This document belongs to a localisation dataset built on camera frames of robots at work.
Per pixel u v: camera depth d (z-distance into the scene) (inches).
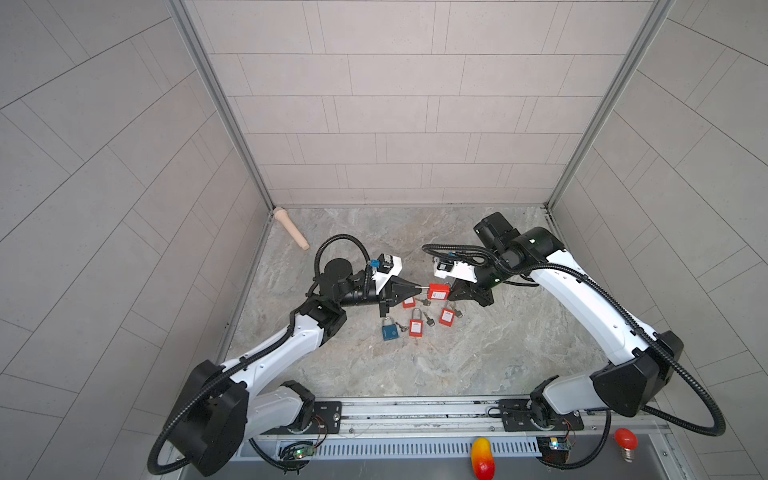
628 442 26.3
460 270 23.9
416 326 33.3
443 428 27.9
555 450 26.8
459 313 35.0
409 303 35.2
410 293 25.8
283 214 43.9
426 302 35.8
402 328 33.8
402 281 25.7
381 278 23.8
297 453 25.6
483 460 24.9
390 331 33.3
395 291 24.7
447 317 34.1
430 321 34.2
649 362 15.2
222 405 15.2
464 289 24.2
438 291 25.8
